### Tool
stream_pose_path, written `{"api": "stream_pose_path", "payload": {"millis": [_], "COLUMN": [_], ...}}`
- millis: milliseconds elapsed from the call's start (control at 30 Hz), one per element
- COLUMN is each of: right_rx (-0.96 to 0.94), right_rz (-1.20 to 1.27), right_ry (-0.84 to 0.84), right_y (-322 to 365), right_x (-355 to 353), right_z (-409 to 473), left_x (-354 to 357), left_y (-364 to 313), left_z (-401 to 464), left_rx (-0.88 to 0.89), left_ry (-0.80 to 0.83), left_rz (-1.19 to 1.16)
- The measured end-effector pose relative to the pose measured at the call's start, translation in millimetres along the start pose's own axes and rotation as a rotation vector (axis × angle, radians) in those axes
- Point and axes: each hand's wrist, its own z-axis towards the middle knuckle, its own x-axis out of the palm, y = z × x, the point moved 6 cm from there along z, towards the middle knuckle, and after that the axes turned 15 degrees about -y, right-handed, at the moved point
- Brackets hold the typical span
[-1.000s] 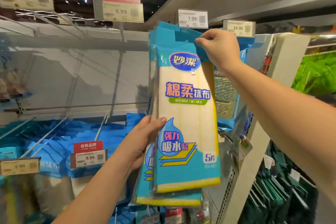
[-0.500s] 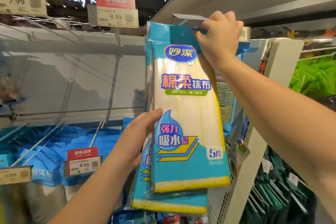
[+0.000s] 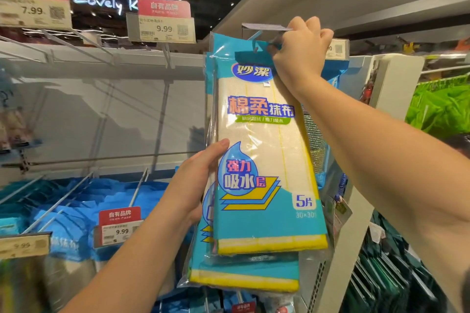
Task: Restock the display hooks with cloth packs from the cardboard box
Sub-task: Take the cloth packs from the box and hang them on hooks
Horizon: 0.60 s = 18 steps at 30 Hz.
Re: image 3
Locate person's left hand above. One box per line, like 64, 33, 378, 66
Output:
165, 138, 230, 225

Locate person's right hand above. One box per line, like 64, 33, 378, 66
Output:
268, 16, 335, 101

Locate hung scouring pad packet bunch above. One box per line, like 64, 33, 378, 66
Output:
303, 60, 351, 190

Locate person's right forearm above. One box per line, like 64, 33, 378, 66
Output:
294, 78, 470, 313

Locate clear grey price tag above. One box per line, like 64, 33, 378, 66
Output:
325, 38, 351, 61

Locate metal peg hook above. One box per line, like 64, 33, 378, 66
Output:
162, 41, 175, 69
128, 168, 151, 207
0, 170, 94, 234
0, 34, 111, 68

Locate hanging red clip strip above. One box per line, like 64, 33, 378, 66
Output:
360, 67, 380, 105

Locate red white price tag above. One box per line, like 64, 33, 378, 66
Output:
0, 0, 73, 30
126, 0, 197, 45
94, 206, 144, 249

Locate striped sponge packets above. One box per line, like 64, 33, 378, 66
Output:
154, 287, 295, 313

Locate clear hanging label pouch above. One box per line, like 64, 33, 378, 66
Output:
327, 195, 353, 240

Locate hanging bright green bags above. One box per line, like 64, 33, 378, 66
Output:
405, 74, 470, 141

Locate yellowish price tag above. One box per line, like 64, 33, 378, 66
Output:
0, 232, 52, 260

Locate dark green goods pile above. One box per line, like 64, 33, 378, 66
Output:
341, 210, 449, 313

